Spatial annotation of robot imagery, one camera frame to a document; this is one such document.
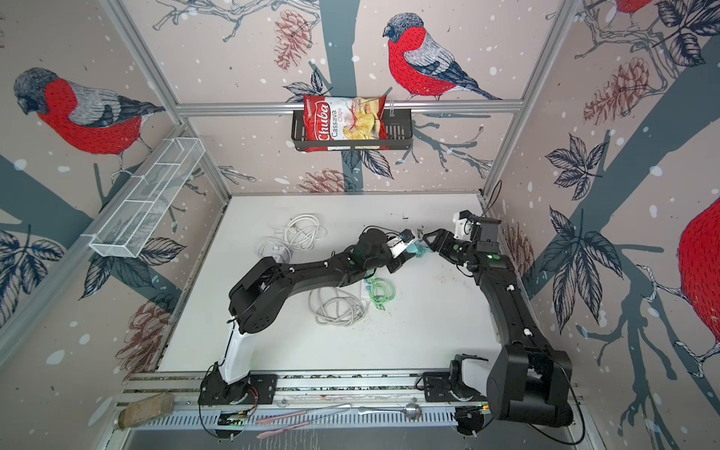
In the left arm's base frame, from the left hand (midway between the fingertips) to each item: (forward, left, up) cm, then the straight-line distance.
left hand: (411, 247), depth 86 cm
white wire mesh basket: (-4, +76, +14) cm, 77 cm away
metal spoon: (-41, +3, -13) cm, 43 cm away
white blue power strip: (-9, +15, -12) cm, 21 cm away
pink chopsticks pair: (-42, +36, -15) cm, 57 cm away
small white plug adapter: (+3, +43, -8) cm, 44 cm away
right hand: (-1, -4, +4) cm, 6 cm away
